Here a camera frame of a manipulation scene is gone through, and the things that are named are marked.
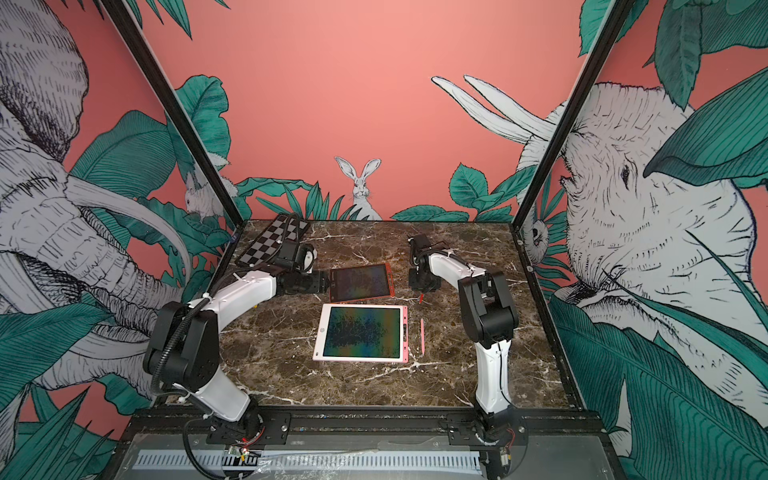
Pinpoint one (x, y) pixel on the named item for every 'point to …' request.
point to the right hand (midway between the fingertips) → (417, 281)
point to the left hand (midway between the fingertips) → (322, 278)
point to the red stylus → (422, 297)
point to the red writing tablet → (361, 283)
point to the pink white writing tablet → (362, 333)
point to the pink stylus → (422, 333)
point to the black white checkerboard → (283, 228)
